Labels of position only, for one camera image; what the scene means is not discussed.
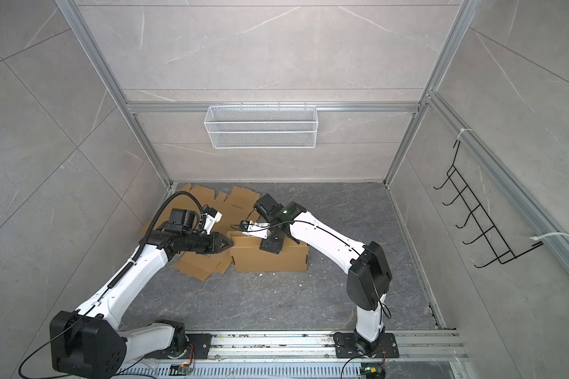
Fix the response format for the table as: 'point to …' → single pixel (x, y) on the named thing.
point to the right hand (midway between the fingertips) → (270, 235)
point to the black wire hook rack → (499, 249)
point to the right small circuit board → (372, 370)
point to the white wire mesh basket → (261, 127)
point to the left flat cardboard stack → (234, 208)
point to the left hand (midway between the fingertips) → (230, 239)
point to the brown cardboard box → (247, 257)
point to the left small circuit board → (182, 369)
